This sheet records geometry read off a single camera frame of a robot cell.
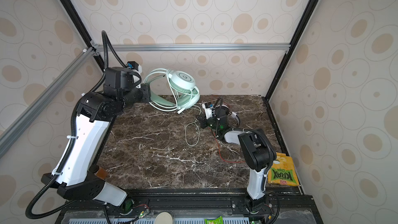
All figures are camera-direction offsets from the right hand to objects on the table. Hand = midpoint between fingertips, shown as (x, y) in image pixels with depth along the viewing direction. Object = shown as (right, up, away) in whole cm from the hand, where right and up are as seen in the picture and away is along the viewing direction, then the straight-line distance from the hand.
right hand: (197, 115), depth 93 cm
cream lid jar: (-13, -42, -28) cm, 52 cm away
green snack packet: (+11, -46, -24) cm, 53 cm away
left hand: (-17, +13, -30) cm, 37 cm away
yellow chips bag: (+47, -30, -9) cm, 56 cm away
